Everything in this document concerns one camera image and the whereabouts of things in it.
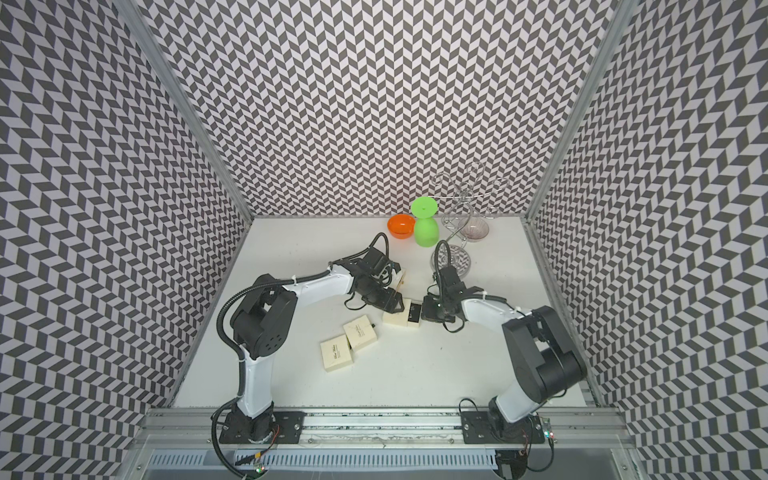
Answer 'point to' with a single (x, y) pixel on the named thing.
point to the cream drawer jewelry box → (398, 280)
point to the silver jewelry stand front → (459, 258)
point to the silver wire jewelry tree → (466, 222)
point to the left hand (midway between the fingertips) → (392, 307)
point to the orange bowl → (401, 226)
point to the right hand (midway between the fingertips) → (425, 317)
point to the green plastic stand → (426, 225)
